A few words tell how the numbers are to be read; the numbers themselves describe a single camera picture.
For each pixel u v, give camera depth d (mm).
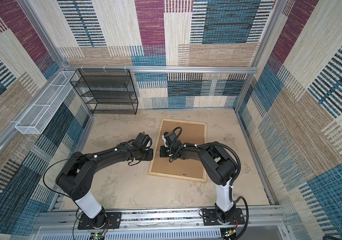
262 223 739
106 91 1091
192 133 1049
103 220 706
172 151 753
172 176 848
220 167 509
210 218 729
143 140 743
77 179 464
